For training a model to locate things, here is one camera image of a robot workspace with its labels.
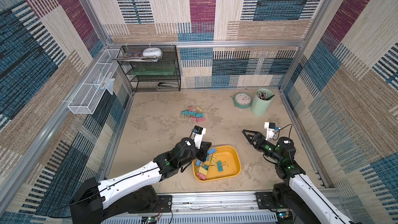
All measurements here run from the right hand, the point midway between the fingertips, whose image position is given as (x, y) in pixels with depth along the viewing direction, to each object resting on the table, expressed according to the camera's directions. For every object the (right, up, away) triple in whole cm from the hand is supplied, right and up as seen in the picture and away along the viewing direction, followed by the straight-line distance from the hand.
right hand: (245, 132), depth 77 cm
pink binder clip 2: (-21, -22, +1) cm, 31 cm away
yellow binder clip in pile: (-23, +10, +30) cm, 40 cm away
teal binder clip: (-12, -20, +8) cm, 24 cm away
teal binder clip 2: (-23, +6, +27) cm, 36 cm away
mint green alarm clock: (+7, +17, +34) cm, 39 cm away
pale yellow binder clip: (-21, -19, +1) cm, 28 cm away
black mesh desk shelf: (-55, +38, +30) cm, 74 cm away
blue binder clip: (-17, -8, -3) cm, 19 cm away
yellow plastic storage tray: (-5, -16, +10) cm, 19 cm away
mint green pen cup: (+15, +15, +20) cm, 29 cm away
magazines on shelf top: (-59, +42, +15) cm, 74 cm away
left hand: (-17, -4, -3) cm, 18 cm away
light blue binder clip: (-23, -11, -10) cm, 27 cm away
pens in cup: (+15, +19, +17) cm, 29 cm away
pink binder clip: (-22, +4, +26) cm, 34 cm away
